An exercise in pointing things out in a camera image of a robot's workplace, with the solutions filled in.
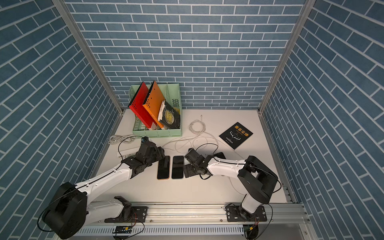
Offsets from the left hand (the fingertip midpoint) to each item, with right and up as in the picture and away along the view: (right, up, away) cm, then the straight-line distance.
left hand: (164, 151), depth 87 cm
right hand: (+15, -11, 0) cm, 19 cm away
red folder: (-16, +27, -3) cm, 32 cm away
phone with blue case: (+35, -4, +11) cm, 36 cm away
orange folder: (-8, +29, +3) cm, 30 cm away
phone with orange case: (0, -12, 0) cm, 12 cm away
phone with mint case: (+7, -10, +4) cm, 13 cm away
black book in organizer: (+1, +22, +10) cm, 24 cm away
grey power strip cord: (-34, +7, +12) cm, 36 cm away
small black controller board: (-17, -35, -15) cm, 42 cm away
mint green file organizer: (+1, +38, +17) cm, 42 cm away
